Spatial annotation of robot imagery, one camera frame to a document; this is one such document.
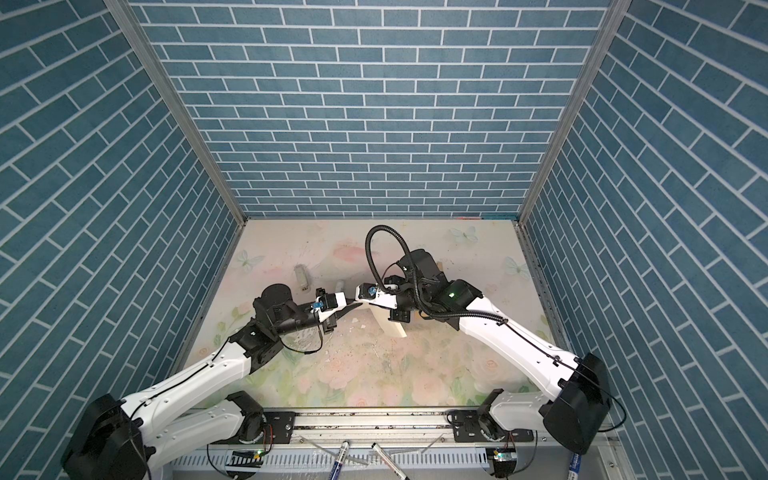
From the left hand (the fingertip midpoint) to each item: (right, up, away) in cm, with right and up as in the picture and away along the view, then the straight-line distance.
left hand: (358, 301), depth 72 cm
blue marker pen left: (-5, -38, -4) cm, 38 cm away
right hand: (+3, +2, +2) cm, 4 cm away
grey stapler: (-23, +3, +29) cm, 38 cm away
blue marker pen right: (+51, -37, -4) cm, 63 cm away
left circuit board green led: (-28, -39, +1) cm, 47 cm away
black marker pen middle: (+8, -37, -2) cm, 38 cm away
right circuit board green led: (+36, -40, +2) cm, 54 cm away
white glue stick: (-10, 0, +27) cm, 29 cm away
